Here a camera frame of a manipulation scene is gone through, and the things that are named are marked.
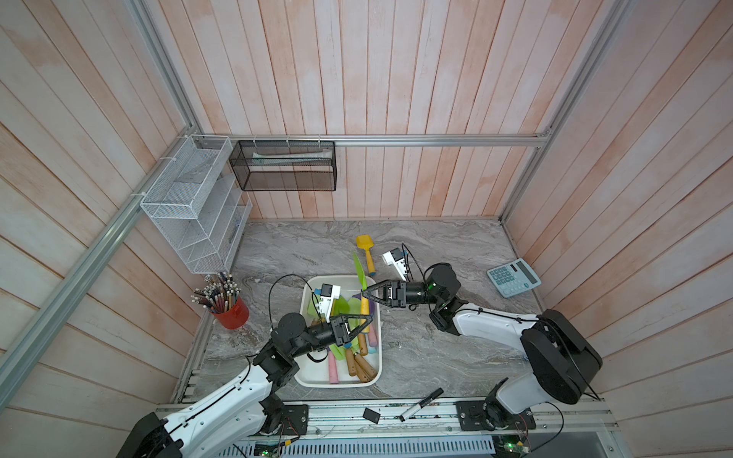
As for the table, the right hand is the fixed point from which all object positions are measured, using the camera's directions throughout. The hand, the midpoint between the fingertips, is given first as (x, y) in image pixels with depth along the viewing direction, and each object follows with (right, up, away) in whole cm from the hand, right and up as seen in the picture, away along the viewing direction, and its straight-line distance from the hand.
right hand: (364, 298), depth 69 cm
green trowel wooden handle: (-8, -7, +24) cm, 26 cm away
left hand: (+1, -6, -1) cm, 7 cm away
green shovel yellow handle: (0, -3, -1) cm, 3 cm away
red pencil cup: (-38, -9, +15) cm, 42 cm away
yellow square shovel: (+1, +14, +41) cm, 44 cm away
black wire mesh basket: (-29, +43, +34) cm, 62 cm away
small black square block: (+2, -32, +5) cm, 33 cm away
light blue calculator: (+54, +2, +31) cm, 62 cm away
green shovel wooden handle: (0, -22, +10) cm, 24 cm away
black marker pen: (+17, -29, +7) cm, 35 cm away
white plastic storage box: (-15, -22, +11) cm, 29 cm away
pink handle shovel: (-9, -22, +10) cm, 26 cm away
